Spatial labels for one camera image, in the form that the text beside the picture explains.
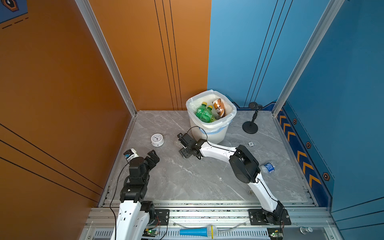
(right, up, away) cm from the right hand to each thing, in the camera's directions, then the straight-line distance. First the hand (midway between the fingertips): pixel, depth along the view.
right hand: (186, 149), depth 98 cm
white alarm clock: (-19, +6, +2) cm, 20 cm away
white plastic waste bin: (+18, +12, -17) cm, 27 cm away
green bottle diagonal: (+15, +20, -11) cm, 27 cm away
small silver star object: (+45, +3, +5) cm, 45 cm away
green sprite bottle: (+11, +22, -11) cm, 27 cm away
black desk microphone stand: (+47, +14, +12) cm, 50 cm away
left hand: (-18, 0, -18) cm, 26 cm away
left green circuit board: (-15, -35, -28) cm, 47 cm away
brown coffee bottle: (+21, +26, -8) cm, 34 cm away
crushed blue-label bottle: (+48, -9, -13) cm, 50 cm away
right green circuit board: (+45, -36, -27) cm, 64 cm away
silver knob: (+58, -34, -28) cm, 72 cm away
